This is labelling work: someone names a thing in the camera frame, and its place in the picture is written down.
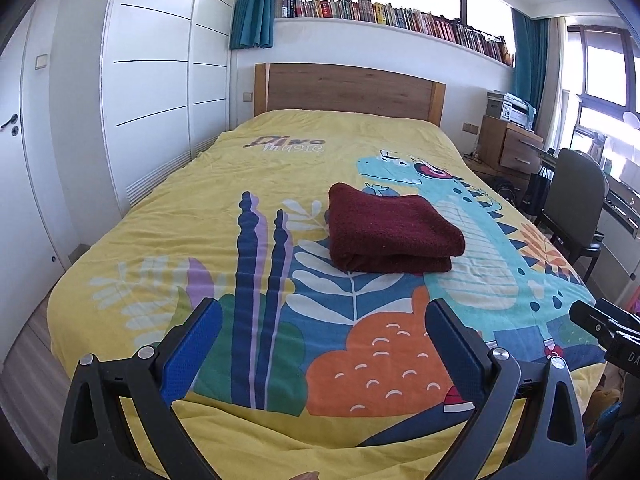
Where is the white room door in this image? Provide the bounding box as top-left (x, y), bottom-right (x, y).
top-left (0, 18), bottom-right (63, 359)

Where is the wall power socket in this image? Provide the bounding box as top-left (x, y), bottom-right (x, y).
top-left (462, 122), bottom-right (480, 136)

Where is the white built-in wardrobe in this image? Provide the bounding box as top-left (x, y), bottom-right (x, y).
top-left (100, 0), bottom-right (236, 212)

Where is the white light switch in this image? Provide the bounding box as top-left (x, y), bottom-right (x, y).
top-left (35, 54), bottom-right (49, 70)

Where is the row of books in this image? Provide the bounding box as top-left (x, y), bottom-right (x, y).
top-left (274, 0), bottom-right (514, 66)

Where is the teal curtain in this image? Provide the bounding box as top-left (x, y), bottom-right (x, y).
top-left (230, 0), bottom-right (276, 50)
top-left (511, 9), bottom-right (549, 122)

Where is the teal right curtain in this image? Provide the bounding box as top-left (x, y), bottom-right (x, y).
top-left (511, 9), bottom-right (549, 122)

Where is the black bag on floor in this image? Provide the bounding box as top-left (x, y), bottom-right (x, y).
top-left (490, 177), bottom-right (524, 208)

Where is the wooden drawer nightstand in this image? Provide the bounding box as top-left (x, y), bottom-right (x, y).
top-left (477, 115), bottom-right (544, 174)

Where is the dark green desk chair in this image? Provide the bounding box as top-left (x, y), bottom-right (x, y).
top-left (534, 146), bottom-right (612, 283)

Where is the wooden bed headboard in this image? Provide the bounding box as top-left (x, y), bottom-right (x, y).
top-left (254, 63), bottom-right (446, 126)

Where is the dark red knit sweater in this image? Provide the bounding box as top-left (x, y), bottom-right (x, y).
top-left (328, 183), bottom-right (465, 274)

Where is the teal left curtain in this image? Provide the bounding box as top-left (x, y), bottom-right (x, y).
top-left (230, 0), bottom-right (276, 50)

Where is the yellow dinosaur bedspread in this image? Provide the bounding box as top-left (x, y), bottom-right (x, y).
top-left (48, 110), bottom-right (603, 479)

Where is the white printer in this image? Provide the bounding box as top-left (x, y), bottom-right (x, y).
top-left (485, 91), bottom-right (537, 131)

